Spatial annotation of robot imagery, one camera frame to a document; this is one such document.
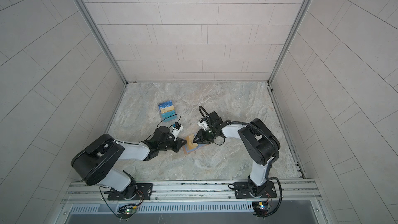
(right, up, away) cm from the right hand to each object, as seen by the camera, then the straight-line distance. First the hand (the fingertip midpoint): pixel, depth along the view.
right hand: (195, 142), depth 85 cm
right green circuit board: (+32, -22, -17) cm, 43 cm away
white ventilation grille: (-34, -23, -19) cm, 45 cm away
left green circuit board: (-26, -22, -21) cm, 40 cm away
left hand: (-3, 0, +2) cm, 4 cm away
